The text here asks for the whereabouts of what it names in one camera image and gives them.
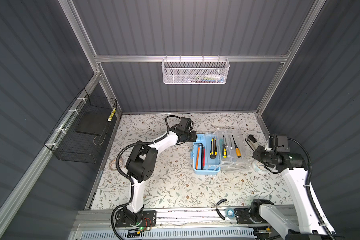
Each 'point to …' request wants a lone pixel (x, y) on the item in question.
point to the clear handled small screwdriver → (231, 147)
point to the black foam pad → (93, 122)
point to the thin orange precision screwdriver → (198, 158)
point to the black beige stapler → (252, 142)
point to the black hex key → (201, 154)
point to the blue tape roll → (226, 213)
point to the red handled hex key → (204, 157)
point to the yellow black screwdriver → (224, 150)
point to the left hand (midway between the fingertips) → (195, 136)
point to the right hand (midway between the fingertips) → (258, 155)
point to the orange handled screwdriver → (237, 150)
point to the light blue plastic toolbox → (220, 149)
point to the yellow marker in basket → (110, 117)
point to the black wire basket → (78, 136)
